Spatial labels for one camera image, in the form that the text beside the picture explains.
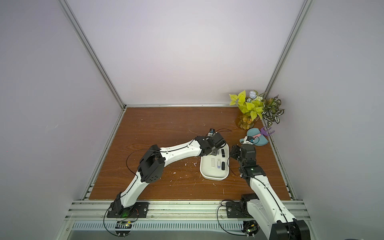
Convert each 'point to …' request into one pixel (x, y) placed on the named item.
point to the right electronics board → (251, 227)
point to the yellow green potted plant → (251, 106)
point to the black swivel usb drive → (223, 153)
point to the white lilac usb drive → (218, 163)
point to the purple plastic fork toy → (266, 132)
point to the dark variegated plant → (271, 111)
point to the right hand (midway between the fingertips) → (236, 144)
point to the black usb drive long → (223, 165)
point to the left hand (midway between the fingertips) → (215, 148)
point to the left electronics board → (123, 224)
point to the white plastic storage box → (216, 168)
